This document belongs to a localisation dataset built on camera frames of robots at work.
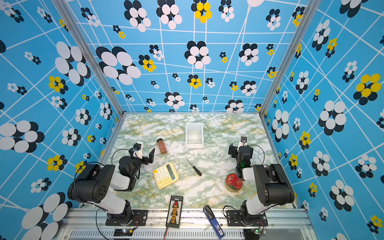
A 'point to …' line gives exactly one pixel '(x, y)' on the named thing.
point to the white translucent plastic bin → (194, 135)
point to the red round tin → (233, 183)
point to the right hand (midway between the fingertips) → (241, 145)
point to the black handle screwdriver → (197, 171)
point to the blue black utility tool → (214, 222)
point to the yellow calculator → (166, 175)
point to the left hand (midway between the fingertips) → (147, 146)
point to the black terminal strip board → (174, 211)
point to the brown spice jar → (162, 146)
